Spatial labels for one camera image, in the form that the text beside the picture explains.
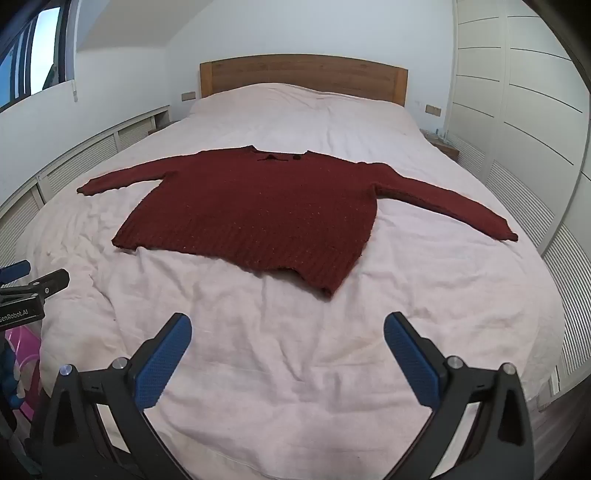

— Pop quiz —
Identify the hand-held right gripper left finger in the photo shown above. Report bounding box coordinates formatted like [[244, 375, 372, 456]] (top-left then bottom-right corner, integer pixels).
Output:
[[28, 313, 195, 480]]

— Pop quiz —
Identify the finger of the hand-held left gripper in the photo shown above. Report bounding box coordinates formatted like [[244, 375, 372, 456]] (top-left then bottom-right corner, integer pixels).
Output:
[[25, 269, 71, 297], [0, 260, 31, 283]]

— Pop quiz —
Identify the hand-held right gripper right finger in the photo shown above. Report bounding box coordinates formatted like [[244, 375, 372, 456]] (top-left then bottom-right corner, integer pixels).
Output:
[[383, 311, 539, 480]]

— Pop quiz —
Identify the dark red knitted sweater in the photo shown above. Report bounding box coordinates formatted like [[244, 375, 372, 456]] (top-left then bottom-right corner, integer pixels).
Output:
[[76, 145, 519, 301]]

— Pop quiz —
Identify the pink plastic object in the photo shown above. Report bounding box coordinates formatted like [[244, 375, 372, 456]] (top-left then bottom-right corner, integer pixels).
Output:
[[4, 324, 43, 418]]

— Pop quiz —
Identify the bed with pale pink sheet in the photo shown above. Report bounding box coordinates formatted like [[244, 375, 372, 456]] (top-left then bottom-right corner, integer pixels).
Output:
[[14, 83, 568, 480]]

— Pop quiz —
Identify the wooden nightstand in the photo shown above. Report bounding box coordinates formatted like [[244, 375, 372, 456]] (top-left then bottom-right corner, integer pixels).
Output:
[[422, 131, 461, 160]]

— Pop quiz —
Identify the window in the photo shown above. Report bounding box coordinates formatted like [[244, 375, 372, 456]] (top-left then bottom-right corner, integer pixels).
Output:
[[0, 0, 75, 110]]

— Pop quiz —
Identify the white wardrobe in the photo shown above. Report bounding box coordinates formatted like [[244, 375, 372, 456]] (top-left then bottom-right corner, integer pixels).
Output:
[[450, 0, 591, 252]]

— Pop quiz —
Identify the wooden headboard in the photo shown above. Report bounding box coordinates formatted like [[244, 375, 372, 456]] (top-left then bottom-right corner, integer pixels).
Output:
[[199, 54, 410, 108]]

